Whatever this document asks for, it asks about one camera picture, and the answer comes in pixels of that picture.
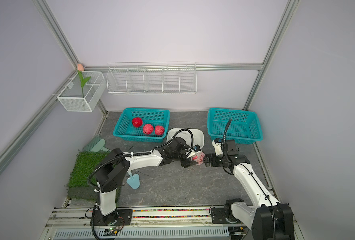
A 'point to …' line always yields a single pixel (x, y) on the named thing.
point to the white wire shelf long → (152, 78)
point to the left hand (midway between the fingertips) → (195, 157)
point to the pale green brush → (96, 144)
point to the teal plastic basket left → (125, 130)
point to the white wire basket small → (71, 96)
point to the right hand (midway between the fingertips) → (211, 157)
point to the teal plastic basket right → (244, 127)
